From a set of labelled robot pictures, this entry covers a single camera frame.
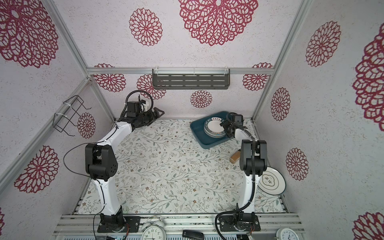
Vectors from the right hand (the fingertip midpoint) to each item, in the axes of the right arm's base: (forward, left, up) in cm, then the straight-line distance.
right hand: (224, 123), depth 104 cm
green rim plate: (+2, +7, -8) cm, 11 cm away
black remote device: (-65, +19, -7) cm, 68 cm away
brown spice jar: (-22, -6, -9) cm, 24 cm away
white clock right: (-63, -23, -8) cm, 68 cm away
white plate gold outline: (-37, -26, -11) cm, 47 cm away
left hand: (-6, +42, +11) cm, 44 cm away
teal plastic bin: (-7, +16, -9) cm, 19 cm away
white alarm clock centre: (-64, +38, -6) cm, 75 cm away
